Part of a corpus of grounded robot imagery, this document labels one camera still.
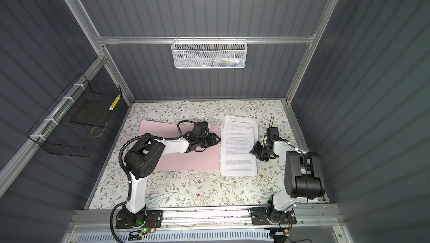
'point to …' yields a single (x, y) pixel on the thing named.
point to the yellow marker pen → (115, 102)
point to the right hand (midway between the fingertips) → (254, 153)
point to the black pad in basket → (94, 112)
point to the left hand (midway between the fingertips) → (220, 140)
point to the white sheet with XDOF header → (236, 119)
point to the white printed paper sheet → (235, 159)
